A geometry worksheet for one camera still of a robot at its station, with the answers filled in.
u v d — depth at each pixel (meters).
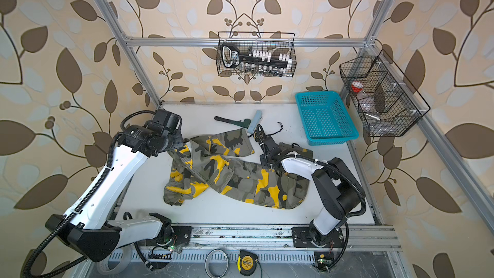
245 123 1.09
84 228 0.38
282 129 1.08
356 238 0.76
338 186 0.47
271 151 0.72
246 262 0.67
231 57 0.86
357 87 0.81
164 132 0.53
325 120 1.12
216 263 0.70
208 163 0.79
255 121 1.11
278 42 0.91
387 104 0.73
